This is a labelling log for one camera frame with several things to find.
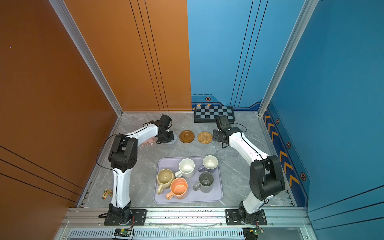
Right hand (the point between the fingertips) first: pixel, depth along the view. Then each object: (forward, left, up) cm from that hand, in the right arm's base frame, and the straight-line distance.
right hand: (217, 135), depth 91 cm
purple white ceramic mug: (-13, +5, -11) cm, 18 cm away
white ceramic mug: (-15, +19, -10) cm, 27 cm away
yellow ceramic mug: (-22, +31, -10) cm, 39 cm away
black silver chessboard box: (+27, +4, -9) cm, 29 cm away
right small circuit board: (-48, -13, -14) cm, 52 cm away
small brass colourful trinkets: (-30, +62, -10) cm, 70 cm away
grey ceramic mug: (-25, +8, -12) cm, 29 cm away
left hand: (+6, +31, -10) cm, 33 cm away
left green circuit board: (-47, +49, -14) cm, 70 cm away
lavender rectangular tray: (-12, +28, -13) cm, 33 cm away
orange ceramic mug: (-28, +23, -10) cm, 38 cm away
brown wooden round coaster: (+8, +20, -11) cm, 24 cm away
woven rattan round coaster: (+7, +7, -12) cm, 15 cm away
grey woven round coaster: (+1, +28, -7) cm, 29 cm away
